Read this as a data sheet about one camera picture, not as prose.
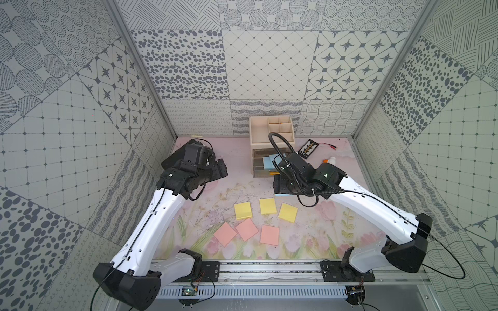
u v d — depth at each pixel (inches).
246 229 33.1
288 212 35.4
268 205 35.3
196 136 48.3
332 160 42.1
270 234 33.1
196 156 20.5
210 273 29.1
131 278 14.1
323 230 33.5
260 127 36.4
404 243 16.2
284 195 24.6
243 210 35.8
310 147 45.1
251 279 28.9
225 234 33.1
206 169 23.9
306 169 20.6
